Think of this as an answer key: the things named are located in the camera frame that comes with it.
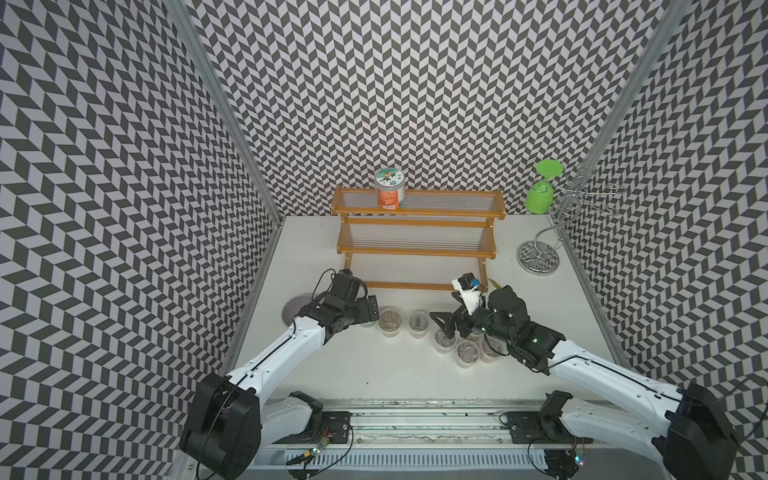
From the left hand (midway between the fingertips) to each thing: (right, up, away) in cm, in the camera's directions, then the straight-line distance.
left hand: (362, 310), depth 85 cm
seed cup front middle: (+29, -10, -6) cm, 31 cm away
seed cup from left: (+8, -3, -1) cm, 9 cm away
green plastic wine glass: (+54, +34, +7) cm, 64 cm away
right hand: (+22, +2, -8) cm, 24 cm away
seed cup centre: (+23, -8, -3) cm, 25 cm away
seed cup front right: (+35, -11, -5) cm, 37 cm away
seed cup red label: (+16, -4, 0) cm, 17 cm away
